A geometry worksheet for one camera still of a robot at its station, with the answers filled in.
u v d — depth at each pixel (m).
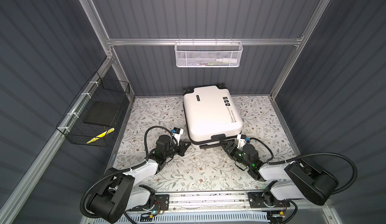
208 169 0.85
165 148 0.68
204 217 0.77
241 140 0.81
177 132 0.77
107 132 0.69
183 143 0.76
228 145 0.78
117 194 0.42
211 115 0.83
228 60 0.87
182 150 0.75
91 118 0.72
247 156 0.67
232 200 0.75
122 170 0.47
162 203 0.72
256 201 0.74
